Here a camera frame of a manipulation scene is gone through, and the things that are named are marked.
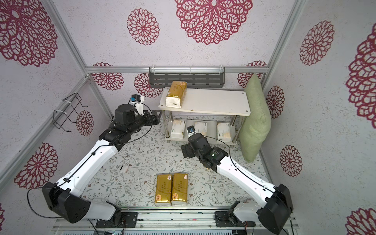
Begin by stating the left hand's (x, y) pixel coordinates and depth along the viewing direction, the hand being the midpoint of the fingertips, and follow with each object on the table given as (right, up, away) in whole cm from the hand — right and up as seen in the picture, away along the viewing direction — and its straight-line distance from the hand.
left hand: (155, 112), depth 74 cm
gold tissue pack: (+4, -41, +4) cm, 41 cm away
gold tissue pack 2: (+12, -40, +3) cm, 42 cm away
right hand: (+18, -15, +4) cm, 24 cm away
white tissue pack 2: (+40, -10, +21) cm, 47 cm away
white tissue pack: (+11, -9, +24) cm, 28 cm away
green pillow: (+50, -8, -2) cm, 51 cm away
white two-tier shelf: (+37, +6, +6) cm, 38 cm away
